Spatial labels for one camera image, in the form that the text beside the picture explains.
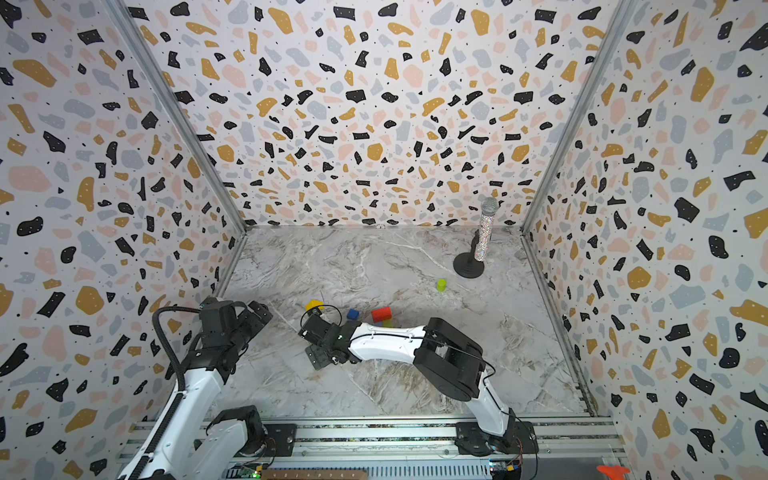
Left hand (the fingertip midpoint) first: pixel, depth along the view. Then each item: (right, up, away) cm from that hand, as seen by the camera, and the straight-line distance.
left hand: (254, 311), depth 82 cm
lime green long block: (+36, -6, +12) cm, 38 cm away
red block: (+34, -4, +14) cm, 37 cm away
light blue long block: (+36, +1, -21) cm, 42 cm away
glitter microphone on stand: (+66, +12, +28) cm, 72 cm away
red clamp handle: (+90, -36, -12) cm, 98 cm away
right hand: (+17, -10, +3) cm, 19 cm away
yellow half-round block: (+12, 0, +16) cm, 20 cm away
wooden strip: (+21, -34, -14) cm, 43 cm away
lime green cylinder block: (+54, +5, +22) cm, 58 cm away
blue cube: (+24, -4, +14) cm, 28 cm away
